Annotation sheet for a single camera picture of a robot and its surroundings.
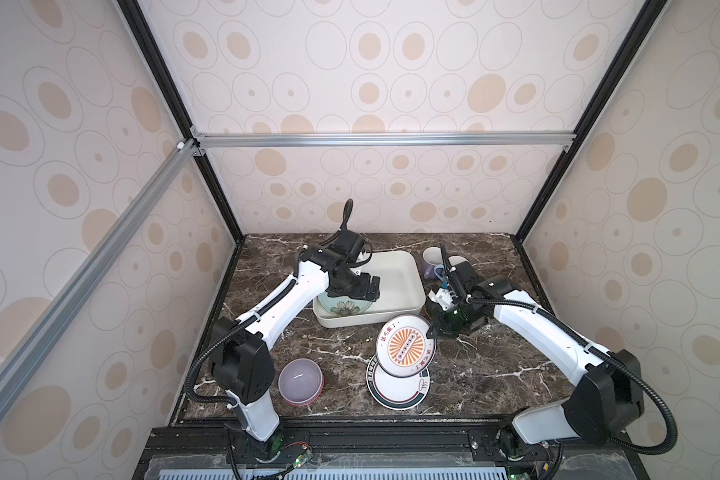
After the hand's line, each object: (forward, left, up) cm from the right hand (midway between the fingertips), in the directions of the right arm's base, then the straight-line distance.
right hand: (429, 333), depth 79 cm
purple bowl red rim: (-9, +35, -10) cm, 37 cm away
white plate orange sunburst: (-2, +7, -4) cm, 8 cm away
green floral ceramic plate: (+16, +24, -12) cm, 32 cm away
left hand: (+10, +15, +7) cm, 19 cm away
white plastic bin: (+23, +4, -14) cm, 28 cm away
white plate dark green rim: (-12, +9, -12) cm, 19 cm away
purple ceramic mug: (+37, -8, -13) cm, 40 cm away
